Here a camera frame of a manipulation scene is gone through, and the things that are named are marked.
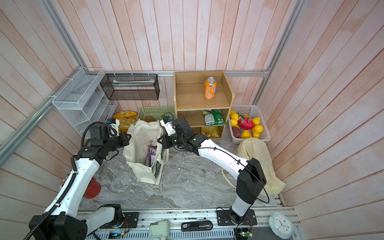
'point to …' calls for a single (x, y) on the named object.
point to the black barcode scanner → (196, 226)
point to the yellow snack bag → (210, 131)
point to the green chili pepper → (163, 116)
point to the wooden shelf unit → (203, 99)
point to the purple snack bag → (152, 151)
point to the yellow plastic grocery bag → (256, 148)
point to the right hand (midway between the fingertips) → (157, 140)
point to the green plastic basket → (156, 111)
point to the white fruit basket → (253, 111)
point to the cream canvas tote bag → (144, 156)
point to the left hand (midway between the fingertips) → (131, 138)
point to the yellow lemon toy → (258, 128)
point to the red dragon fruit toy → (245, 122)
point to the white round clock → (280, 225)
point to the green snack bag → (213, 117)
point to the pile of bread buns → (126, 118)
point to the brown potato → (149, 118)
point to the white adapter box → (159, 229)
